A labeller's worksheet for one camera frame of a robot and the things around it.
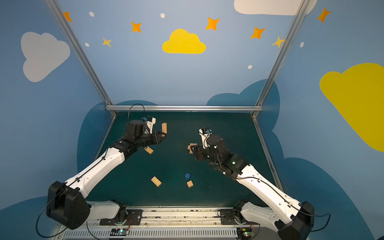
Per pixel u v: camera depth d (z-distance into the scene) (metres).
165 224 0.73
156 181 0.86
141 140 0.66
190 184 0.84
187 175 0.88
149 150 0.98
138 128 0.62
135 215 0.75
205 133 0.63
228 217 0.75
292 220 0.39
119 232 0.71
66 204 0.40
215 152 0.53
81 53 0.84
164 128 0.82
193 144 1.01
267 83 1.02
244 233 0.71
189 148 0.98
